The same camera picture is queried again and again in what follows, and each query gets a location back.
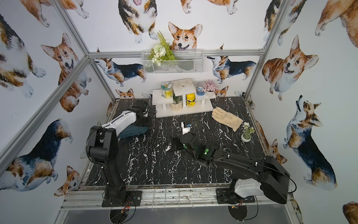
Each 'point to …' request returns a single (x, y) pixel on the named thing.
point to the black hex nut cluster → (175, 149)
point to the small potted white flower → (246, 136)
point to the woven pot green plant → (177, 105)
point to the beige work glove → (226, 119)
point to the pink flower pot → (209, 87)
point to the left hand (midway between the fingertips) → (147, 120)
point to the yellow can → (190, 99)
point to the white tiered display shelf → (185, 100)
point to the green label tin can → (167, 90)
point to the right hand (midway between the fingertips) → (180, 130)
